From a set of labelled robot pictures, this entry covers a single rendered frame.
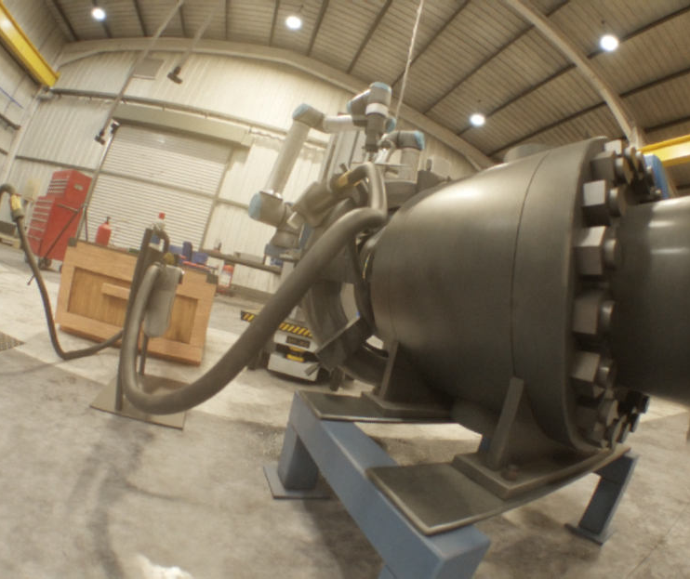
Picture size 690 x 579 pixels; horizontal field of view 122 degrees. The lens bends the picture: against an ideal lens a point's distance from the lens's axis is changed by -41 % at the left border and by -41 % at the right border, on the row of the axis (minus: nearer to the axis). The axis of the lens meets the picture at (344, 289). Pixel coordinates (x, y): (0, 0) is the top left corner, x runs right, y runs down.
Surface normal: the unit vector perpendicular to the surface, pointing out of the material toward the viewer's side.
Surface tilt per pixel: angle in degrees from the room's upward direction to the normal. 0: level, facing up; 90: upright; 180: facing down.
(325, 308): 90
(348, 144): 90
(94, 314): 90
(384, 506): 90
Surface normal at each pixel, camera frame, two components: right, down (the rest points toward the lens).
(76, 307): 0.39, 0.04
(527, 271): -0.91, -0.12
